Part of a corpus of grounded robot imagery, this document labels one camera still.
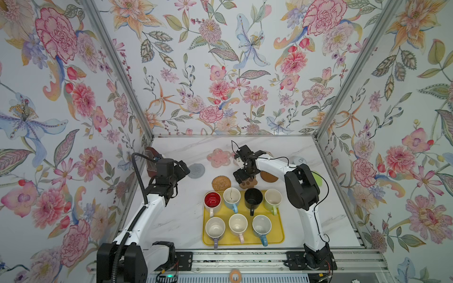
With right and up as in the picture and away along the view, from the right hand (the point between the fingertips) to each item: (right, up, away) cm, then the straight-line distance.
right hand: (243, 175), depth 101 cm
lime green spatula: (+44, -3, +1) cm, 44 cm away
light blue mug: (-7, -10, -11) cm, 16 cm away
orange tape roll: (-5, -36, -30) cm, 47 cm away
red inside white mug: (-17, -11, -12) cm, 23 cm away
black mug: (+4, -10, -13) cm, 17 cm away
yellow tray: (+13, -25, -21) cm, 35 cm away
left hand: (-31, +6, -16) cm, 35 cm away
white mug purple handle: (-15, -22, -19) cm, 33 cm away
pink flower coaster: (-14, +10, +8) cm, 19 cm away
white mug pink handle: (-4, -21, -18) cm, 28 cm away
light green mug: (+13, -9, -15) cm, 22 cm away
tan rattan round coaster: (-13, -4, -3) cm, 14 cm away
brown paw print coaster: (+3, -4, -3) cm, 6 cm away
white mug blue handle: (+7, -21, -19) cm, 29 cm away
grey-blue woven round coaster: (-27, +2, +2) cm, 27 cm away
